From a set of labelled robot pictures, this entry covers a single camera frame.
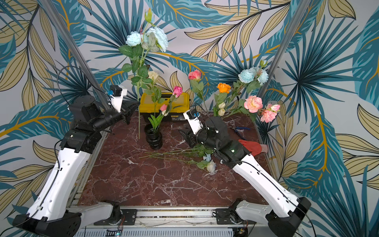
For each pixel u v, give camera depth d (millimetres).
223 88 802
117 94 482
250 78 689
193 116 516
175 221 732
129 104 565
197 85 818
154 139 921
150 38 445
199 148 975
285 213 375
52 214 362
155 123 854
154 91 858
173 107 814
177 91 715
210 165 871
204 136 534
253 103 588
